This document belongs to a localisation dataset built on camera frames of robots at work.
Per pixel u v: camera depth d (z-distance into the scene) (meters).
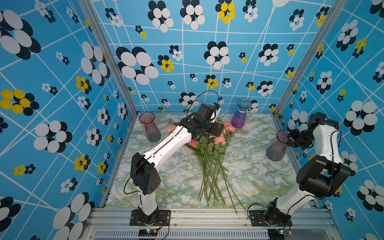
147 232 0.72
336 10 0.68
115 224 0.74
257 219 0.72
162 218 0.73
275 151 0.89
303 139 0.68
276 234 0.69
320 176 0.48
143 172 0.44
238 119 1.04
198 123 0.59
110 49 0.85
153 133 0.96
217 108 0.69
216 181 0.85
